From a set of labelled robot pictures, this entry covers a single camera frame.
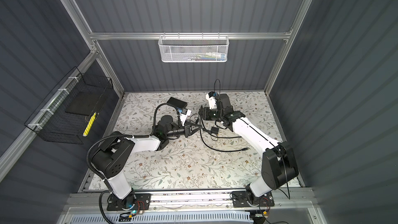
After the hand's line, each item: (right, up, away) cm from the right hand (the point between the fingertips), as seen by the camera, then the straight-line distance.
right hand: (201, 113), depth 83 cm
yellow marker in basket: (-51, -4, -14) cm, 53 cm away
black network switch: (-18, +7, +30) cm, 36 cm away
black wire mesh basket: (-63, -1, -12) cm, 65 cm away
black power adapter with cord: (+9, -11, +16) cm, 21 cm away
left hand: (+1, -7, -1) cm, 8 cm away
